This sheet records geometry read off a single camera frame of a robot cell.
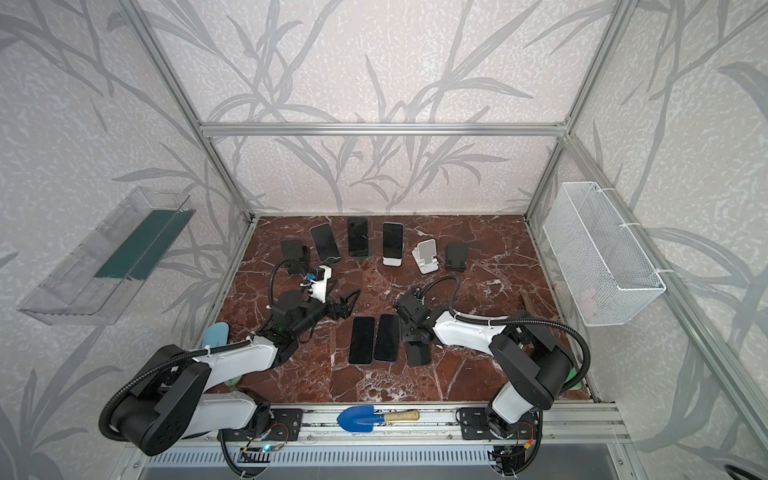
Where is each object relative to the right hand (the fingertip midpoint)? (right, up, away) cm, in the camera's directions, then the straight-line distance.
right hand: (409, 326), depth 91 cm
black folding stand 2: (+16, +21, +11) cm, 29 cm away
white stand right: (+5, +22, +9) cm, 24 cm away
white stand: (-6, +19, +14) cm, 24 cm away
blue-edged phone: (-7, -3, -4) cm, 8 cm away
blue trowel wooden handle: (-13, -19, -15) cm, 28 cm away
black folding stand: (-39, +23, +11) cm, 47 cm away
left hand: (-17, +13, -7) cm, 23 cm away
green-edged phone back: (-5, +27, +14) cm, 30 cm away
